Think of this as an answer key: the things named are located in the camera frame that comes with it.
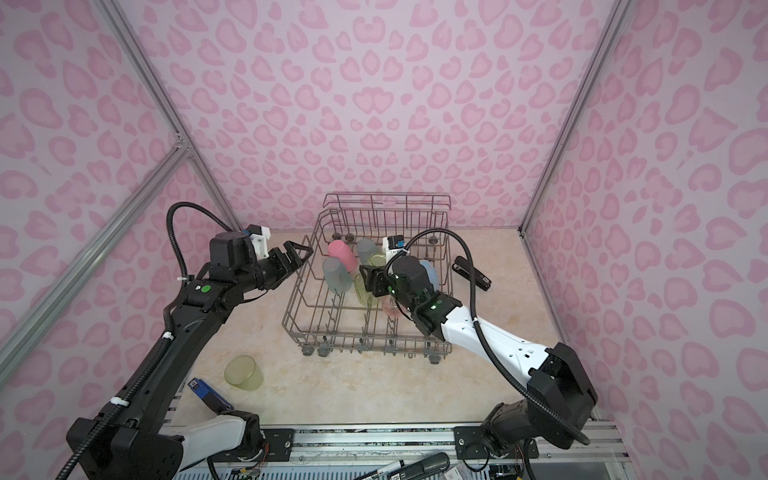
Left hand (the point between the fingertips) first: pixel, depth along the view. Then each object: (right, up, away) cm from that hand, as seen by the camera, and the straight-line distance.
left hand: (305, 252), depth 73 cm
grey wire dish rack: (+2, -19, +19) cm, 27 cm away
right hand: (+16, -3, +3) cm, 17 cm away
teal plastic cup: (+4, -8, +22) cm, 24 cm away
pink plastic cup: (+4, +1, +24) cm, 24 cm away
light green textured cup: (-18, -31, +5) cm, 37 cm away
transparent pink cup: (+21, -13, -4) cm, 25 cm away
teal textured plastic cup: (+12, +2, +22) cm, 25 cm away
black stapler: (+51, -9, +28) cm, 59 cm away
